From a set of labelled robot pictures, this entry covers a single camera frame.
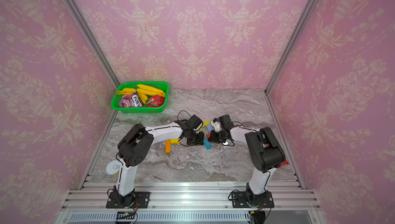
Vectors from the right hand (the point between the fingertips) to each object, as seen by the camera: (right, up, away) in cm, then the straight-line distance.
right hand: (206, 141), depth 94 cm
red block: (+2, +3, +1) cm, 4 cm away
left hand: (-1, -2, -2) cm, 2 cm away
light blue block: (+2, +7, +5) cm, 9 cm away
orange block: (-23, -3, -2) cm, 23 cm away
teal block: (+1, -1, -1) cm, 2 cm away
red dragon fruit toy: (-34, +25, +12) cm, 44 cm away
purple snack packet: (-51, +25, +12) cm, 59 cm away
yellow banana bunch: (-45, +33, +16) cm, 58 cm away
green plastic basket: (-32, +37, +22) cm, 54 cm away
